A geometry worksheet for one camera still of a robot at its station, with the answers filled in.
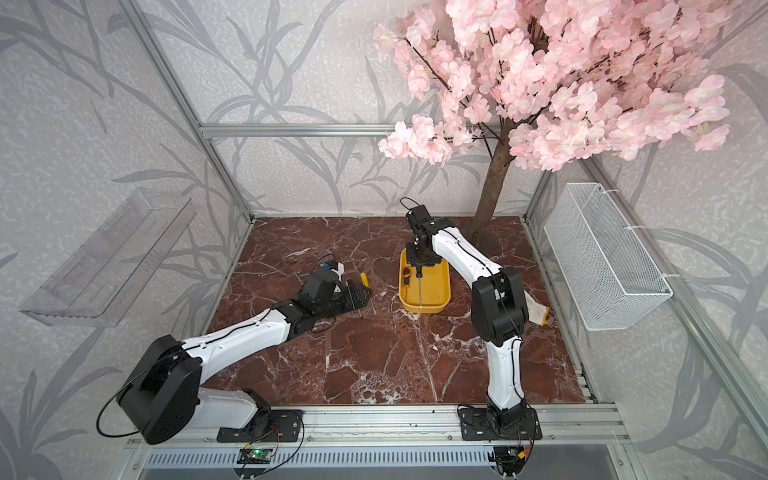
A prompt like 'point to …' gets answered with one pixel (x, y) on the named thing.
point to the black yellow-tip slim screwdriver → (419, 274)
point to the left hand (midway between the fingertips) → (364, 295)
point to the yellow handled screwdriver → (364, 279)
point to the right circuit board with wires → (510, 459)
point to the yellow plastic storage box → (429, 293)
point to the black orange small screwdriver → (406, 275)
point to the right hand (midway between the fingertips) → (415, 259)
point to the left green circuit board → (254, 456)
